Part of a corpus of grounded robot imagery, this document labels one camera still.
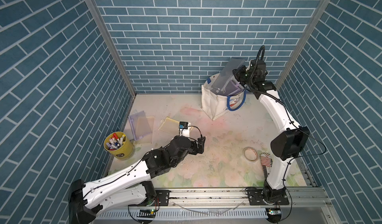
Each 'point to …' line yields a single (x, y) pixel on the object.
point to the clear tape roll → (250, 154)
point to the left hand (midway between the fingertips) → (202, 139)
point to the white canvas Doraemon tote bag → (214, 105)
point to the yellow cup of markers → (117, 144)
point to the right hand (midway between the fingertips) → (233, 69)
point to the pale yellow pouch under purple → (147, 139)
